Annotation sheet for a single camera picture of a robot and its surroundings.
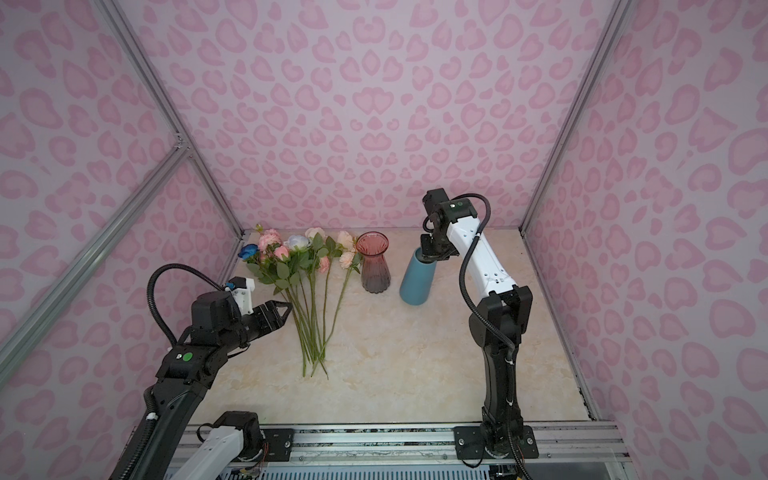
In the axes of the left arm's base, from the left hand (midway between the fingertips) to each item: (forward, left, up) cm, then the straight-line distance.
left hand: (284, 304), depth 74 cm
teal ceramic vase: (+13, -35, -10) cm, 38 cm away
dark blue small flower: (+30, +23, -15) cm, 41 cm away
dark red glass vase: (+23, -21, -5) cm, 31 cm away
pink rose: (+28, +11, -14) cm, 33 cm away
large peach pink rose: (+28, -11, -18) cm, 35 cm away
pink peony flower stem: (+33, +16, -11) cm, 38 cm away
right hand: (+17, -39, -2) cm, 43 cm away
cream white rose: (+36, +1, -13) cm, 39 cm away
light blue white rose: (+32, +6, -13) cm, 36 cm away
